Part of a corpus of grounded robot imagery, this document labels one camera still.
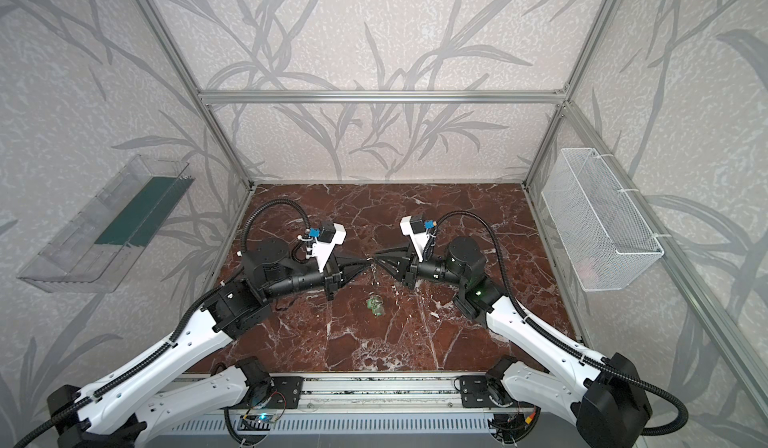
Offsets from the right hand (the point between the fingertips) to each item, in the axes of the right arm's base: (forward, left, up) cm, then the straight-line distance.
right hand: (377, 250), depth 64 cm
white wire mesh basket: (+2, -48, +3) cm, 48 cm away
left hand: (-3, +1, +1) cm, 3 cm away
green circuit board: (-28, +31, -33) cm, 54 cm away
